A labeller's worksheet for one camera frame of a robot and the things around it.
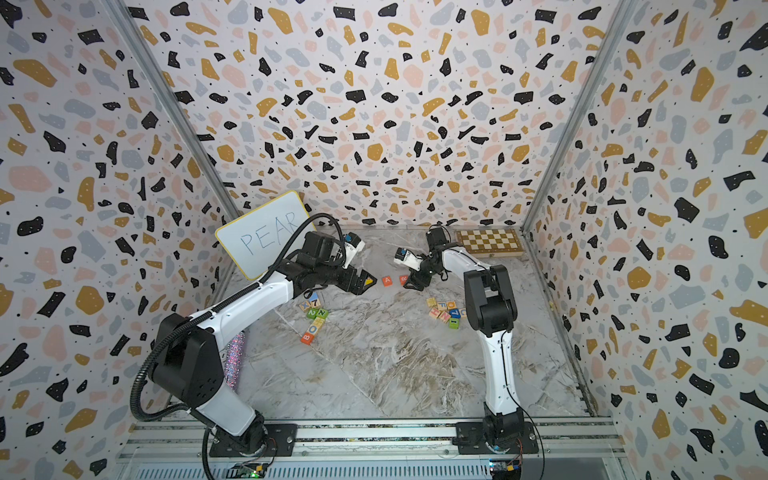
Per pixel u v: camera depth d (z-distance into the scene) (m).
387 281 1.04
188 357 0.44
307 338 0.91
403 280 1.06
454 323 0.94
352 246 0.76
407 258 0.95
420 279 0.95
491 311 0.62
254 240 1.00
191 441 0.75
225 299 0.51
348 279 0.75
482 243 1.14
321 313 0.95
